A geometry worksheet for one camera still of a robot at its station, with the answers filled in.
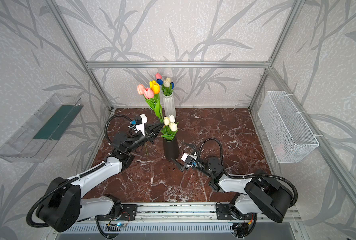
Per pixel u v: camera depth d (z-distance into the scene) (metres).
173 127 0.69
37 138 0.64
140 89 0.60
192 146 1.02
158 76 0.93
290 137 0.61
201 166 0.66
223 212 0.73
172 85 0.96
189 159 0.59
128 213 0.72
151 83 0.60
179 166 0.67
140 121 0.62
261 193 0.43
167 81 0.94
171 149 0.85
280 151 0.74
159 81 0.93
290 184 0.43
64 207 0.40
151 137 0.64
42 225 0.42
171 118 0.75
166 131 0.73
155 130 0.70
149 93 0.55
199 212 0.75
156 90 0.57
